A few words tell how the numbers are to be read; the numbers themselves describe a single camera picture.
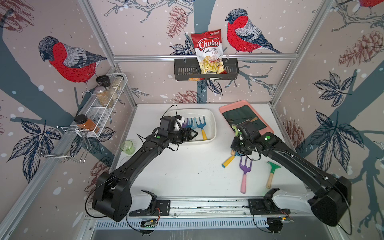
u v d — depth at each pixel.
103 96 0.71
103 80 0.74
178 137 0.69
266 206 0.68
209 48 0.82
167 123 0.62
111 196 0.40
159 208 0.73
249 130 0.59
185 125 1.07
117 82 0.86
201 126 1.07
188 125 1.07
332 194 0.38
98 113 0.75
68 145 0.59
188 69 0.95
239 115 1.13
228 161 0.89
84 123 0.60
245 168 0.87
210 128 1.05
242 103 1.22
